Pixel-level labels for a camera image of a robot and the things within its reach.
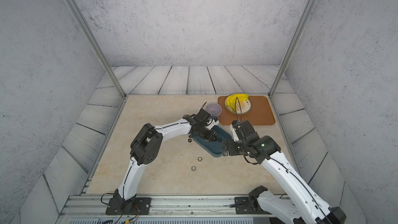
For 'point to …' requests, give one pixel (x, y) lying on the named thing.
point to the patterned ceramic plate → (241, 107)
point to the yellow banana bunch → (231, 99)
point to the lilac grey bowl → (213, 108)
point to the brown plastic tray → (261, 112)
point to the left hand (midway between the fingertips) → (218, 140)
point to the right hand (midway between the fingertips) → (231, 146)
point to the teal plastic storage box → (214, 148)
